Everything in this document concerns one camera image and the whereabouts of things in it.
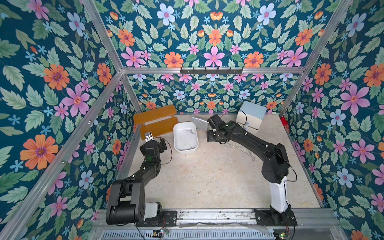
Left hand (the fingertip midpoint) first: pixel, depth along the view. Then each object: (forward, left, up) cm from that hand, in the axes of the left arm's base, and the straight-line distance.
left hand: (154, 139), depth 90 cm
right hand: (-1, -36, 0) cm, 36 cm away
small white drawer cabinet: (+13, -63, +1) cm, 65 cm away
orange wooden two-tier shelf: (+26, +4, -12) cm, 29 cm away
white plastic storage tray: (+10, -18, -15) cm, 25 cm away
